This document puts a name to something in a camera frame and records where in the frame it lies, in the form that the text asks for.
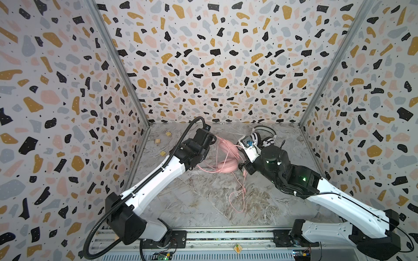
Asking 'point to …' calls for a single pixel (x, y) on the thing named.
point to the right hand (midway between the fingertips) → (241, 147)
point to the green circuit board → (165, 255)
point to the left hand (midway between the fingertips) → (197, 141)
